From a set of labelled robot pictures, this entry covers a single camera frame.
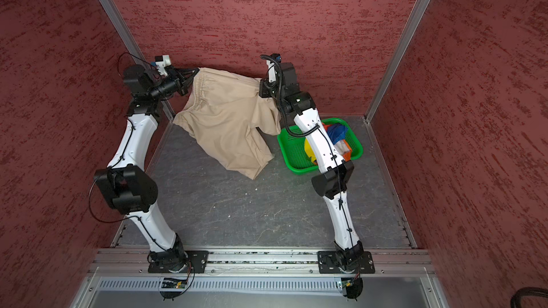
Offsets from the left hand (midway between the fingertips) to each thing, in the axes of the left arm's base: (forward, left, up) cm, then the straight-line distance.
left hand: (199, 72), depth 73 cm
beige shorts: (+1, -4, -21) cm, 22 cm away
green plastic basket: (-5, -35, -36) cm, 50 cm away
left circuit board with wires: (-59, +8, -48) cm, 77 cm away
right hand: (+3, -22, -6) cm, 23 cm away
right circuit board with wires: (-58, -55, -46) cm, 92 cm away
